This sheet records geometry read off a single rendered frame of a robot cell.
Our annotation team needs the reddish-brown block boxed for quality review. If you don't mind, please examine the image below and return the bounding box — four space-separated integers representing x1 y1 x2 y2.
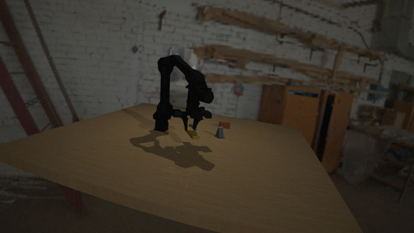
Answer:
219 122 230 128

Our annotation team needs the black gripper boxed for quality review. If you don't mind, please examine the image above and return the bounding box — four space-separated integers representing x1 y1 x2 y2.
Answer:
171 99 212 131

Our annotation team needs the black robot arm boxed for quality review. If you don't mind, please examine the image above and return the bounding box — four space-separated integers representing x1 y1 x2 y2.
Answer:
153 54 214 132

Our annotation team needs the yellow bar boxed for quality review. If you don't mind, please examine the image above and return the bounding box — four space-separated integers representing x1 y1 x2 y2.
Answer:
184 127 200 140

